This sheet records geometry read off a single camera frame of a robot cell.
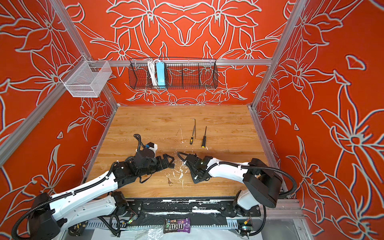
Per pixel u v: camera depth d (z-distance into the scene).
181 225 0.67
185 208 0.74
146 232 0.67
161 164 0.66
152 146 0.72
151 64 0.87
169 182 0.81
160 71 0.90
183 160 0.67
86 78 0.92
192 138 1.00
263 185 0.43
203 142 0.97
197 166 0.65
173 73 0.99
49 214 0.40
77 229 0.66
